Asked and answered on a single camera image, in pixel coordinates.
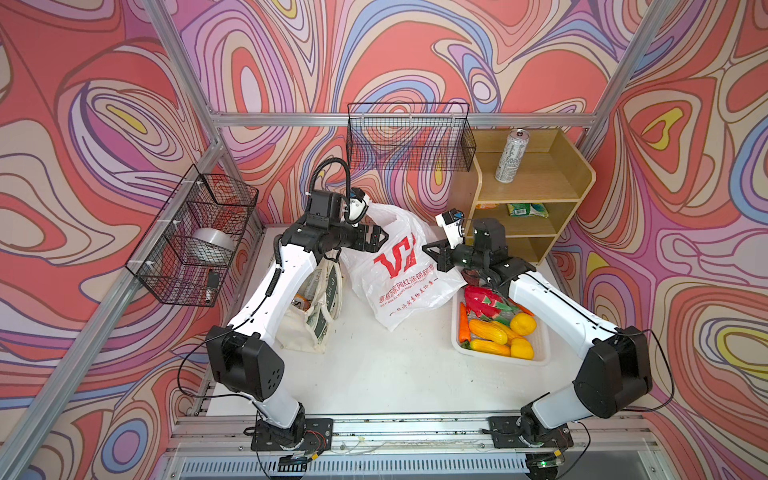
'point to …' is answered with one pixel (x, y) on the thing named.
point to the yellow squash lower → (490, 346)
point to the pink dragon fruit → (485, 302)
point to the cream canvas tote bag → (308, 331)
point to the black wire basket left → (186, 251)
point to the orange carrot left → (464, 324)
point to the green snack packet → (526, 209)
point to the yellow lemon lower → (521, 348)
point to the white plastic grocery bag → (399, 277)
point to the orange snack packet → (485, 206)
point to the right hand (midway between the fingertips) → (426, 253)
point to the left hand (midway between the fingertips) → (376, 231)
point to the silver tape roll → (212, 246)
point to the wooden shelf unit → (532, 179)
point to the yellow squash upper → (488, 330)
